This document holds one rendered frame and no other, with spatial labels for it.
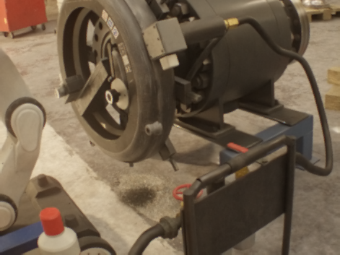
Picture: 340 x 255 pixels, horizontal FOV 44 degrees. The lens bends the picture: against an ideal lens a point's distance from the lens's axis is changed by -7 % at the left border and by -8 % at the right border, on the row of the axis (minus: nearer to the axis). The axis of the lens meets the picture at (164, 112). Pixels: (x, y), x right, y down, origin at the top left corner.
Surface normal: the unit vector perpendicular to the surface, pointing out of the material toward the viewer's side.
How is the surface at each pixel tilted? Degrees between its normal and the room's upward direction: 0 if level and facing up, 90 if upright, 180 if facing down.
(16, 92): 90
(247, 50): 89
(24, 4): 90
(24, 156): 114
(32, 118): 90
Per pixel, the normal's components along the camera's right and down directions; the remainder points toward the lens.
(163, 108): 0.59, 0.40
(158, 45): -0.80, 0.29
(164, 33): 0.52, -0.14
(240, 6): 0.39, -0.42
